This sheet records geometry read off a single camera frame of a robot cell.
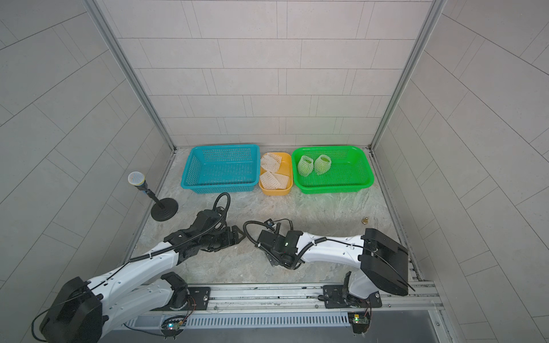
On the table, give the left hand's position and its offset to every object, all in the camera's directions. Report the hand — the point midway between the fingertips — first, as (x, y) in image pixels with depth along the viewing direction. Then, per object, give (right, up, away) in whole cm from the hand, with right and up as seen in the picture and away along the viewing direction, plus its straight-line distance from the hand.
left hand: (243, 237), depth 81 cm
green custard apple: (+26, +27, +19) cm, 42 cm away
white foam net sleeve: (+26, +28, +19) cm, 42 cm away
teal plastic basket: (-18, +26, +27) cm, 42 cm away
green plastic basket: (+38, +25, +22) cm, 51 cm away
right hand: (+14, -6, 0) cm, 15 cm away
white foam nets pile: (+9, +29, +20) cm, 36 cm away
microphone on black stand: (-36, +8, +9) cm, 38 cm away
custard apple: (+34, +28, +20) cm, 48 cm away
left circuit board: (-18, -21, -17) cm, 33 cm away
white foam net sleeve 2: (+34, +28, +20) cm, 48 cm away
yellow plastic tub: (+12, +24, +22) cm, 34 cm away
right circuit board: (+40, -23, -13) cm, 48 cm away
